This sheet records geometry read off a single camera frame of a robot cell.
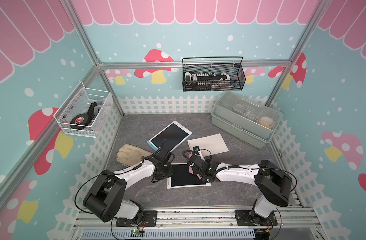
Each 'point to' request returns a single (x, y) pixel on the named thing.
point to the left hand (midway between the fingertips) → (169, 177)
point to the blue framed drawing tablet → (174, 134)
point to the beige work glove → (130, 155)
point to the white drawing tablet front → (209, 145)
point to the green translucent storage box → (246, 118)
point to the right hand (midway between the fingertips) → (196, 162)
